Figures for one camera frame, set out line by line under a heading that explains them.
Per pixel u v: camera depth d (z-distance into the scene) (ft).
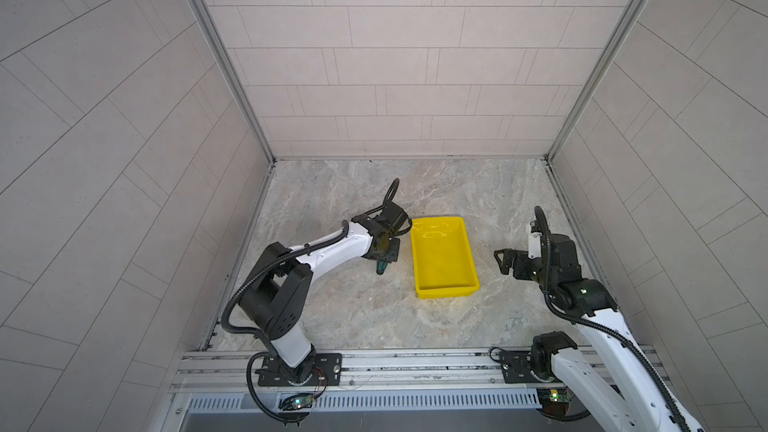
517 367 2.33
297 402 2.13
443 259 2.95
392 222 2.26
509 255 2.31
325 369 2.32
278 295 1.43
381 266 2.67
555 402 2.23
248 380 2.15
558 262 1.85
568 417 2.15
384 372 2.36
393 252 2.55
